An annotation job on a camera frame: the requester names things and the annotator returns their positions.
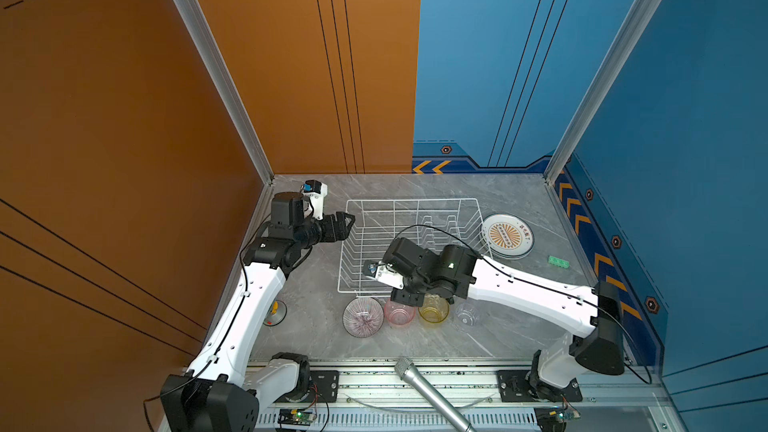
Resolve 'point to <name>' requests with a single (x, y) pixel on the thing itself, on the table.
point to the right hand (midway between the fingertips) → (395, 280)
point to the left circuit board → (295, 417)
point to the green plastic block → (558, 262)
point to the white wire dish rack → (371, 224)
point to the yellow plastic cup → (435, 308)
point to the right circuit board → (554, 418)
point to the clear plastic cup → (467, 313)
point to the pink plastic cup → (398, 314)
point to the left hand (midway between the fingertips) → (342, 215)
